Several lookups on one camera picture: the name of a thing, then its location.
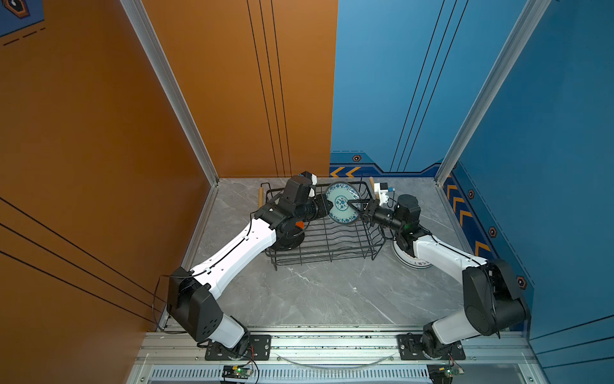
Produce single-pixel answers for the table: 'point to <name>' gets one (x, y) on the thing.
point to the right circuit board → (443, 374)
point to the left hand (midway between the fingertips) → (336, 202)
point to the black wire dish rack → (326, 239)
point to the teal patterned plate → (342, 212)
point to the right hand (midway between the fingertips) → (347, 206)
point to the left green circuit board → (240, 372)
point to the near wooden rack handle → (372, 184)
